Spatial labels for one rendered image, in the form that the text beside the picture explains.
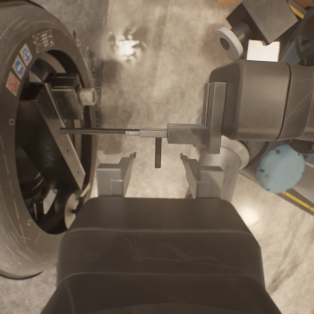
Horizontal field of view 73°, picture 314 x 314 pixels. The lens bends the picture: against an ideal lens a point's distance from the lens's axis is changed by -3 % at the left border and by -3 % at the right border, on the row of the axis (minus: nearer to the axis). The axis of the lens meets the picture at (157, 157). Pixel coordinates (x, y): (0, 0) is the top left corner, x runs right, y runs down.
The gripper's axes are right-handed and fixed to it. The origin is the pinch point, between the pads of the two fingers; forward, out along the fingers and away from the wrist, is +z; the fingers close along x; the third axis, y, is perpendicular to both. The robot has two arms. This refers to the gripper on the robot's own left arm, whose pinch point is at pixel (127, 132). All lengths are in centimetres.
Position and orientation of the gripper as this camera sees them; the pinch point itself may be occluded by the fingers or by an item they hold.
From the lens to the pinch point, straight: 16.0
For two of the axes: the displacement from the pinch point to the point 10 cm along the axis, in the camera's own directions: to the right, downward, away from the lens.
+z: -10.0, -0.2, -0.2
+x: 0.1, 2.9, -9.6
